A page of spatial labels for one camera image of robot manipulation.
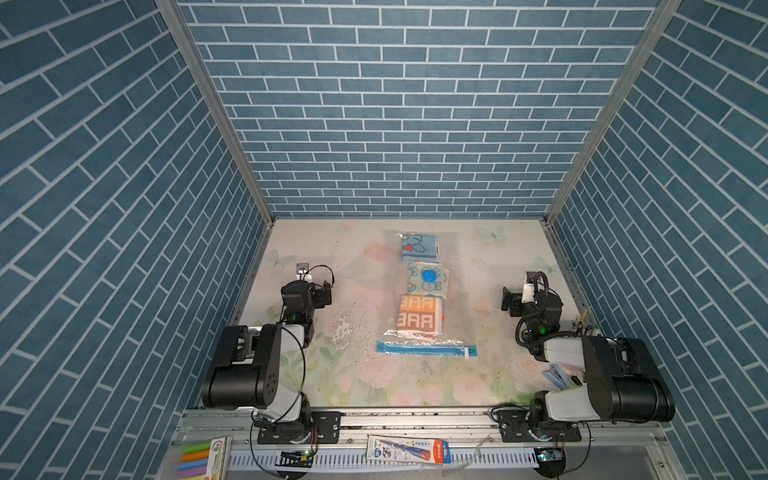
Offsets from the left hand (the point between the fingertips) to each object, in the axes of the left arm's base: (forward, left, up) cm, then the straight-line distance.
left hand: (316, 281), depth 94 cm
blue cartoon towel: (+17, -34, -3) cm, 38 cm away
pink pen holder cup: (-29, -62, +18) cm, 70 cm away
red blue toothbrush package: (-44, -28, -5) cm, 52 cm away
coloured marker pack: (-46, +18, -6) cm, 50 cm away
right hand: (-3, -66, +1) cm, 66 cm away
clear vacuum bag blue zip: (+4, -25, -7) cm, 26 cm away
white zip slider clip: (-20, -46, -5) cm, 51 cm away
